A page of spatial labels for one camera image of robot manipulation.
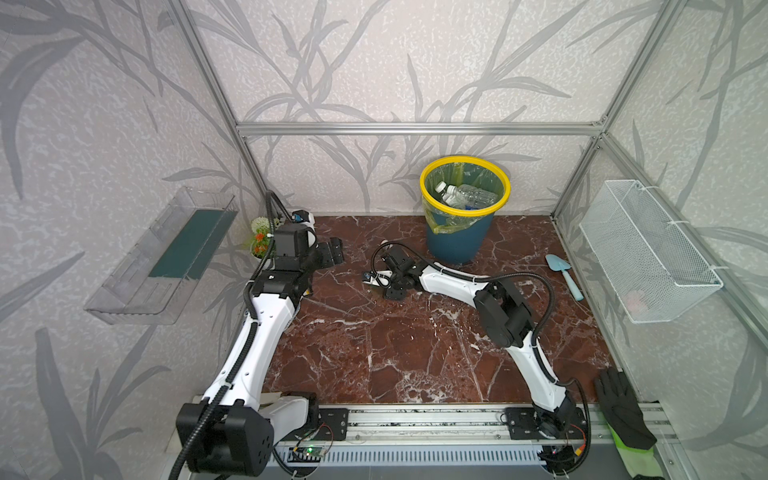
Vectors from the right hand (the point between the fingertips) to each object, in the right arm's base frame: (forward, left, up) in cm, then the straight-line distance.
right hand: (389, 270), depth 100 cm
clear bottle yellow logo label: (+19, -20, +16) cm, 32 cm away
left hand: (-5, +14, +25) cm, 29 cm away
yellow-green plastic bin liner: (+26, -23, +20) cm, 40 cm away
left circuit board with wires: (-49, +17, -2) cm, 52 cm away
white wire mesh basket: (-19, -59, +31) cm, 69 cm away
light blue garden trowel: (+4, -60, -3) cm, 60 cm away
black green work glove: (-47, -61, -2) cm, 77 cm away
